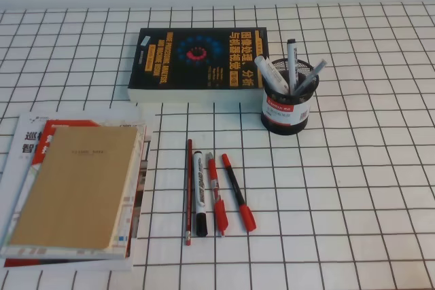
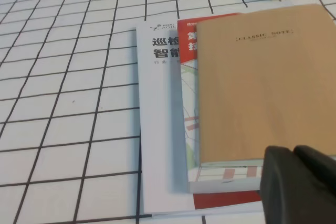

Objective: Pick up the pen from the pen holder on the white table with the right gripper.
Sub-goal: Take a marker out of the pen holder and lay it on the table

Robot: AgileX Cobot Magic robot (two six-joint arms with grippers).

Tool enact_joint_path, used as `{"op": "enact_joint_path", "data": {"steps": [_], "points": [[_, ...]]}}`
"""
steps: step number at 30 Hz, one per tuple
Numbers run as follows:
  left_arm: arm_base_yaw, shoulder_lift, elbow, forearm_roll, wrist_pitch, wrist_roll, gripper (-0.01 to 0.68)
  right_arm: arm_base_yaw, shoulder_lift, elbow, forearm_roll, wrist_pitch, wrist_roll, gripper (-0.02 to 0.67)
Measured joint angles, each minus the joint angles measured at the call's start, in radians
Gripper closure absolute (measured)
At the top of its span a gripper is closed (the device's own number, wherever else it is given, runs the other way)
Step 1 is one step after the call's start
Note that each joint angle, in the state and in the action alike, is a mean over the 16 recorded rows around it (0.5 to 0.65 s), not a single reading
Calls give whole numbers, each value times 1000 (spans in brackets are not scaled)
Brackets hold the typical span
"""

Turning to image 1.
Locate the black mesh pen holder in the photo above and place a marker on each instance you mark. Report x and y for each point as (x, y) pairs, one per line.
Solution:
(286, 114)

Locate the white marker in holder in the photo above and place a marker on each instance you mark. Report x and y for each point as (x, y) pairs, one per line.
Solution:
(272, 76)

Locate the grey capped pen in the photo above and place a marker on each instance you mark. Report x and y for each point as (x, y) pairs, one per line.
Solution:
(310, 77)

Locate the red white map book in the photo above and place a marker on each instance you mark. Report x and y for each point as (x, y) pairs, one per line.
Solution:
(132, 174)

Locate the brown kraft notebook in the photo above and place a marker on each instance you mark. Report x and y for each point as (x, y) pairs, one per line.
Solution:
(75, 198)

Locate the white brochure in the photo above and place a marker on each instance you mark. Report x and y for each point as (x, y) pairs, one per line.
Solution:
(27, 132)

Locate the black red double-tip marker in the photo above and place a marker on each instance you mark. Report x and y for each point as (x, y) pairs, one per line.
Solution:
(245, 212)

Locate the red pencil with eraser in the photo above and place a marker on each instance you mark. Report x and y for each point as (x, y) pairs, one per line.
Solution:
(189, 193)

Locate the white marker black cap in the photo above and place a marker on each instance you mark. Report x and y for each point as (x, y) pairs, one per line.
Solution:
(292, 65)

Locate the black white whiteboard marker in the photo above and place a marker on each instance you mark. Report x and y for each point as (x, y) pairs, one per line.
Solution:
(199, 192)

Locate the red ballpoint pen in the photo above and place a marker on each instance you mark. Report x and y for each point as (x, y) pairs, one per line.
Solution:
(219, 207)

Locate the black hardcover textbook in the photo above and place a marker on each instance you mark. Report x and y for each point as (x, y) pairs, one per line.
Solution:
(198, 65)

